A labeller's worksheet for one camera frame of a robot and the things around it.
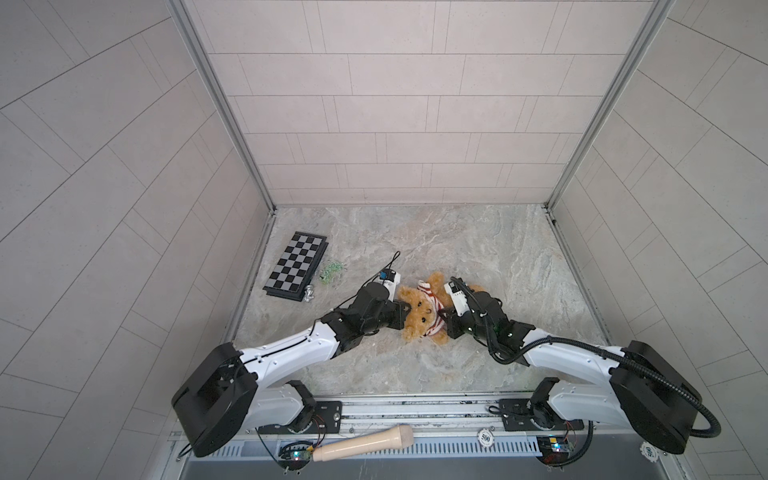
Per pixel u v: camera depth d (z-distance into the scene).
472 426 0.71
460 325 0.72
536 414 0.64
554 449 0.68
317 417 0.70
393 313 0.70
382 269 0.73
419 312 0.77
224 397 0.39
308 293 0.91
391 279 0.72
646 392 0.41
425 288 0.82
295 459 0.64
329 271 0.97
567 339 0.52
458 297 0.73
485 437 0.69
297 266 0.94
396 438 0.65
